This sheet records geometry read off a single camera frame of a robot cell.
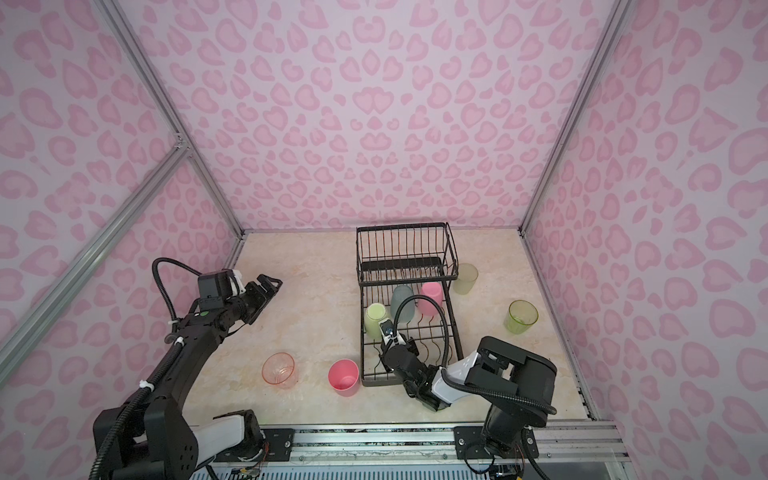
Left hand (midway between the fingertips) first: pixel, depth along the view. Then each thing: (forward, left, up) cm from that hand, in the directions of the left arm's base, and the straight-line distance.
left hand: (274, 286), depth 84 cm
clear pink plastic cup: (-18, -1, -15) cm, 24 cm away
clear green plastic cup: (-7, -70, -9) cm, 71 cm away
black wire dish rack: (+15, -37, -16) cm, 43 cm away
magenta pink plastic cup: (-21, -19, -16) cm, 32 cm away
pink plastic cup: (0, -46, -5) cm, 46 cm away
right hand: (-10, -31, -11) cm, 35 cm away
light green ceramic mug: (-6, -28, -4) cm, 29 cm away
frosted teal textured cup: (-2, -35, -3) cm, 35 cm away
